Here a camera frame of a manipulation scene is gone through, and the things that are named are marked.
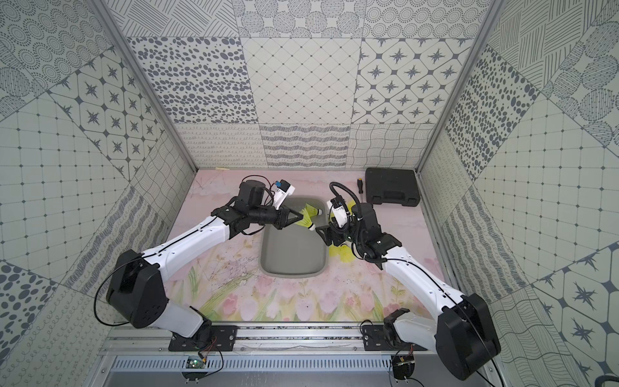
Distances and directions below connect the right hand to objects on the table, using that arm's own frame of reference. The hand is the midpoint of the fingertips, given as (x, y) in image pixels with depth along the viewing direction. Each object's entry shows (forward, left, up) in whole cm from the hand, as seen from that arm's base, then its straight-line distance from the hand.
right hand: (327, 226), depth 81 cm
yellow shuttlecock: (-4, -6, +16) cm, 18 cm away
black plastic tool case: (+34, -31, -17) cm, 49 cm away
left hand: (-1, +6, +6) cm, 9 cm away
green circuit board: (-38, +40, -18) cm, 58 cm away
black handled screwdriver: (+34, -16, -15) cm, 41 cm away
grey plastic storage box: (-2, +13, -14) cm, 20 cm away
